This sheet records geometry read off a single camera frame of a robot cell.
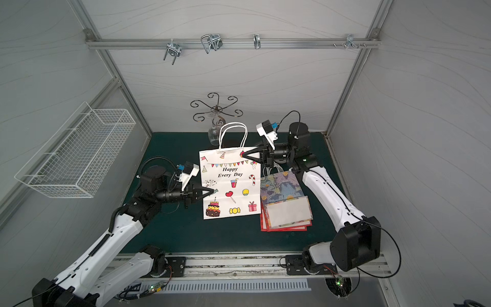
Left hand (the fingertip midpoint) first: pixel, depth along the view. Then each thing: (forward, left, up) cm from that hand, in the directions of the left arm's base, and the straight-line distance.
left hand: (211, 192), depth 67 cm
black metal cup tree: (+40, +3, +5) cm, 40 cm away
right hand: (+9, -11, +11) cm, 18 cm away
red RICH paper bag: (-1, -19, -26) cm, 32 cm away
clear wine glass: (+35, +5, -6) cm, 35 cm away
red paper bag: (-1, -40, -25) cm, 47 cm away
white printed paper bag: (+4, -8, +4) cm, 10 cm away
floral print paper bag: (+7, -29, -20) cm, 36 cm away
